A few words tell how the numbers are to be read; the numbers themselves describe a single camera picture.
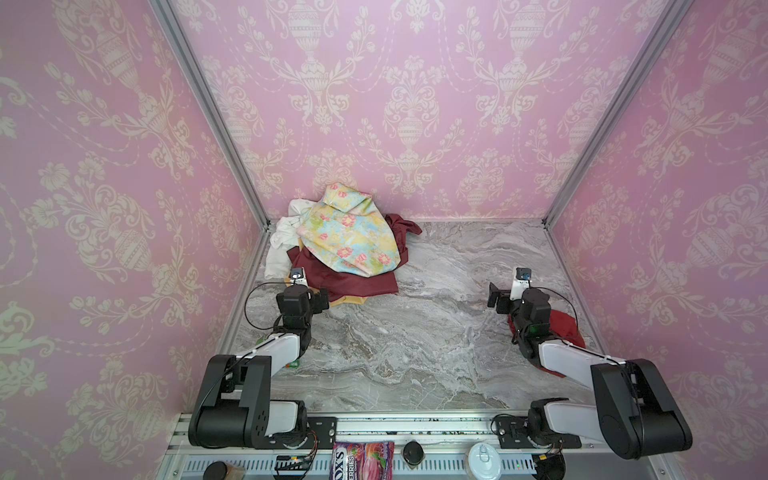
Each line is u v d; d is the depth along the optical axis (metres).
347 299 0.97
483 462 0.66
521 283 0.78
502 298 0.82
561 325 0.82
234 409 0.43
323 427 0.75
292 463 0.73
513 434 0.73
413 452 0.62
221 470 0.62
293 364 0.83
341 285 0.94
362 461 0.68
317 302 0.84
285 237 1.03
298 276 0.79
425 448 0.73
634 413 0.42
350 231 1.00
